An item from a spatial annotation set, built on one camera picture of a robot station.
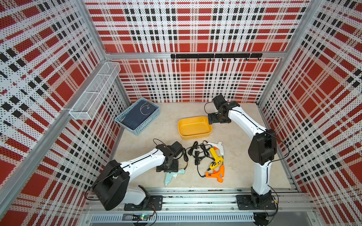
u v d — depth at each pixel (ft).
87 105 2.29
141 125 3.25
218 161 2.84
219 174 2.69
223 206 2.41
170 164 2.30
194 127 3.49
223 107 2.24
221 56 2.95
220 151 3.00
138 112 3.49
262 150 1.69
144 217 2.26
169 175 2.68
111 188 1.36
